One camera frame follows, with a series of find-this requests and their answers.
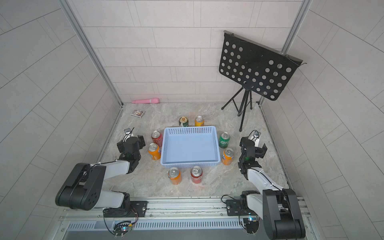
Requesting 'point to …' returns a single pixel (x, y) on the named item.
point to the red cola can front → (196, 173)
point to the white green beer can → (183, 122)
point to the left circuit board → (122, 227)
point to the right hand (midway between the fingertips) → (254, 137)
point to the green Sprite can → (224, 140)
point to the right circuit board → (251, 224)
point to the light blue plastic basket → (186, 147)
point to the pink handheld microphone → (152, 100)
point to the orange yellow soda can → (199, 121)
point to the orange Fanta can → (228, 155)
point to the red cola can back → (157, 137)
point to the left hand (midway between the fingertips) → (134, 135)
